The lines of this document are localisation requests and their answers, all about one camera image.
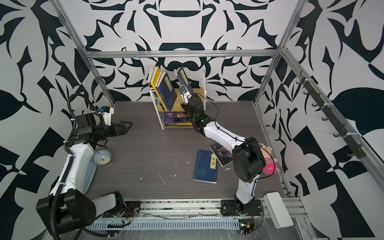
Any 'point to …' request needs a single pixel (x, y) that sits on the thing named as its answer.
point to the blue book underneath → (206, 166)
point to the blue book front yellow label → (166, 89)
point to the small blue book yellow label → (166, 92)
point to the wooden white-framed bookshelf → (177, 107)
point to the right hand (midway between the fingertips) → (189, 90)
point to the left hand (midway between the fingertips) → (123, 122)
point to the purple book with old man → (170, 117)
